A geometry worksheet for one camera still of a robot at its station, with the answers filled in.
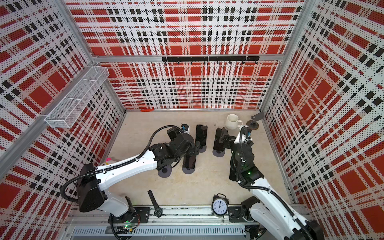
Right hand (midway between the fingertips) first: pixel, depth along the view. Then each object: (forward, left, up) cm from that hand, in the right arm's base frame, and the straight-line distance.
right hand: (232, 130), depth 74 cm
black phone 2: (+4, +5, -21) cm, 22 cm away
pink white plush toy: (-6, +72, -22) cm, 75 cm away
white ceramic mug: (+23, -7, -21) cm, 32 cm away
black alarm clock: (-29, +7, -25) cm, 39 cm away
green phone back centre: (+5, +16, -12) cm, 20 cm away
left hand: (-4, +21, -8) cm, 23 cm away
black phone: (-12, -3, -28) cm, 30 cm away
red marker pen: (+45, +63, -30) cm, 83 cm away
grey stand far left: (-11, +38, -27) cm, 47 cm away
